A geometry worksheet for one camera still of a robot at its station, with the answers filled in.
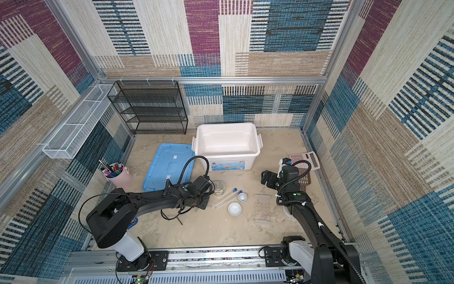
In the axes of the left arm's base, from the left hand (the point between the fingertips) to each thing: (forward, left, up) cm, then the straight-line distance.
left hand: (205, 198), depth 90 cm
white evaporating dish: (-6, -15, +1) cm, 16 cm away
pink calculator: (+23, -59, +2) cm, 63 cm away
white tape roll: (-16, -32, +23) cm, 42 cm away
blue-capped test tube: (+4, -14, -1) cm, 15 cm away
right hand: (+6, -32, +9) cm, 33 cm away
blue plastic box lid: (+22, +23, -2) cm, 31 cm away
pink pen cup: (+8, +41, +4) cm, 42 cm away
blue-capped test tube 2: (0, -12, -2) cm, 12 cm away
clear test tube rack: (-9, -28, -1) cm, 29 cm away
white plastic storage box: (+33, -12, 0) cm, 35 cm away
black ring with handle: (-12, +10, +10) cm, 18 cm away
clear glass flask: (+3, -8, +5) cm, 10 cm away
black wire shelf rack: (+52, +35, +16) cm, 65 cm away
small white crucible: (0, -19, 0) cm, 19 cm away
